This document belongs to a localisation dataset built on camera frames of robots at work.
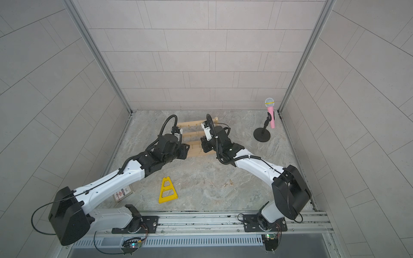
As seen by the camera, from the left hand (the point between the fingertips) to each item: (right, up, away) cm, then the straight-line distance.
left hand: (191, 145), depth 80 cm
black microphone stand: (+42, +4, +23) cm, 48 cm away
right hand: (+5, +3, +3) cm, 6 cm away
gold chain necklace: (+20, -21, +4) cm, 29 cm away
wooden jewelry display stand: (0, +6, -2) cm, 7 cm away
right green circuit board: (+36, -40, -12) cm, 55 cm away
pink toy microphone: (+41, +22, +5) cm, 47 cm away
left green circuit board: (-23, -39, -14) cm, 48 cm away
